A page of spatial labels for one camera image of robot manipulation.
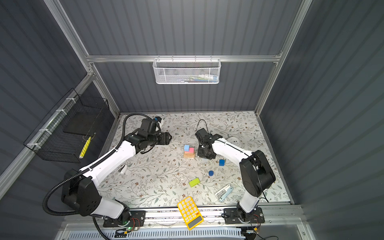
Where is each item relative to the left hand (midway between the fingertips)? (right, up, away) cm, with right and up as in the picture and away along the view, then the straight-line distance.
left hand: (166, 136), depth 84 cm
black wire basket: (-48, +2, -13) cm, 50 cm away
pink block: (+14, -9, +9) cm, 19 cm away
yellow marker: (-35, -4, -16) cm, 39 cm away
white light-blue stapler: (+32, -30, -4) cm, 44 cm away
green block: (+16, -27, 0) cm, 31 cm away
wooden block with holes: (+12, -13, +11) cm, 21 cm away
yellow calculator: (+14, -38, -11) cm, 41 cm away
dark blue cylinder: (+26, -23, +4) cm, 35 cm away
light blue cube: (+11, -8, +7) cm, 15 cm away
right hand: (+22, -12, +6) cm, 26 cm away
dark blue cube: (+33, -17, +8) cm, 38 cm away
